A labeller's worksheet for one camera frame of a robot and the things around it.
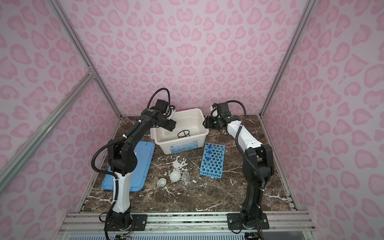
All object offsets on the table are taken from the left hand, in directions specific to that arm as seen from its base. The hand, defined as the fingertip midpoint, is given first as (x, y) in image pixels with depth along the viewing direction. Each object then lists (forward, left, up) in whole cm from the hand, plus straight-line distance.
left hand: (170, 121), depth 96 cm
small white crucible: (-34, +4, -14) cm, 37 cm away
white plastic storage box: (-1, -12, -13) cm, 18 cm away
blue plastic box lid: (-31, +18, -15) cm, 38 cm away
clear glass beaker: (-32, -10, -12) cm, 36 cm away
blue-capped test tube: (-23, -23, -10) cm, 34 cm away
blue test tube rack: (-24, -26, -10) cm, 36 cm away
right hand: (-4, -24, +3) cm, 25 cm away
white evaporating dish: (-30, -4, -14) cm, 34 cm away
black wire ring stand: (-1, -8, -14) cm, 16 cm away
